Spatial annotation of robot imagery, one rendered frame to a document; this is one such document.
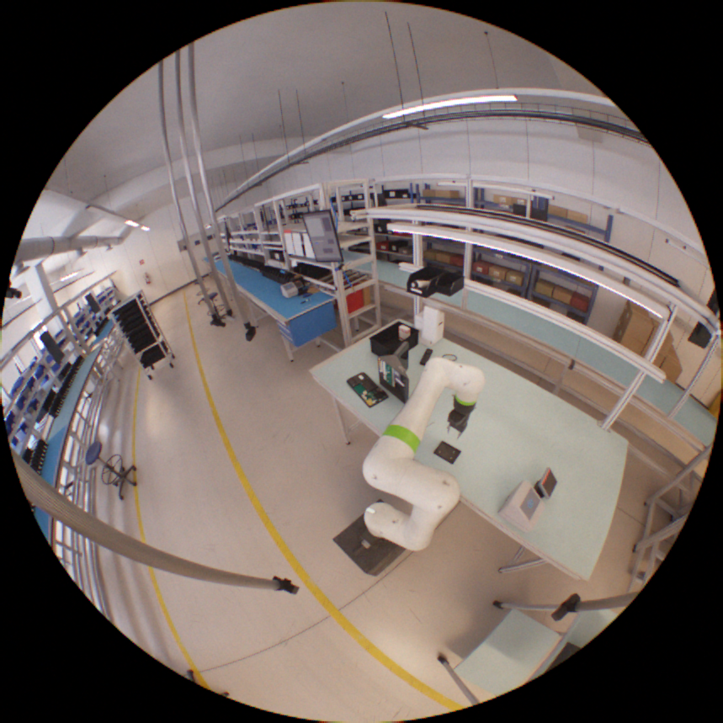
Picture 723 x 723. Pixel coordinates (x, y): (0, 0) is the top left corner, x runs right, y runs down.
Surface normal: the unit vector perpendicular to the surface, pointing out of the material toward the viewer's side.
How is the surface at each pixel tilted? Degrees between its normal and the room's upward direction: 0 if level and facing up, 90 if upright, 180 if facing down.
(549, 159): 90
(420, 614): 0
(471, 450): 0
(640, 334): 90
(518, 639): 0
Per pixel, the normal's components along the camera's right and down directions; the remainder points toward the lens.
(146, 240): 0.65, 0.43
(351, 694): -0.11, -0.77
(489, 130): -0.76, 0.47
